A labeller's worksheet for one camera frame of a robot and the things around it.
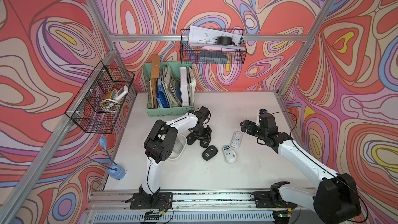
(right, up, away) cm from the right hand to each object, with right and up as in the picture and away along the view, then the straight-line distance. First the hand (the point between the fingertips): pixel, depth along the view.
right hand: (247, 129), depth 86 cm
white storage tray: (-39, -10, +4) cm, 40 cm away
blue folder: (-51, +18, +10) cm, 55 cm away
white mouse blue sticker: (-10, -14, 0) cm, 17 cm away
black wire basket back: (-27, +48, +16) cm, 57 cm away
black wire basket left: (-74, +14, -16) cm, 77 cm away
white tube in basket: (-65, +20, -11) cm, 69 cm away
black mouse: (-24, -9, +5) cm, 26 cm away
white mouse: (-5, -7, +6) cm, 10 cm away
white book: (-36, +24, +3) cm, 44 cm away
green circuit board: (-49, -39, -14) cm, 64 cm away
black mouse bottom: (-22, -14, +1) cm, 26 cm away
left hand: (-22, -7, +8) cm, 24 cm away
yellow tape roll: (-70, +18, -12) cm, 73 cm away
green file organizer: (-46, +24, +7) cm, 52 cm away
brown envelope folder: (-52, +32, 0) cm, 61 cm away
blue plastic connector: (-68, -19, -11) cm, 72 cm away
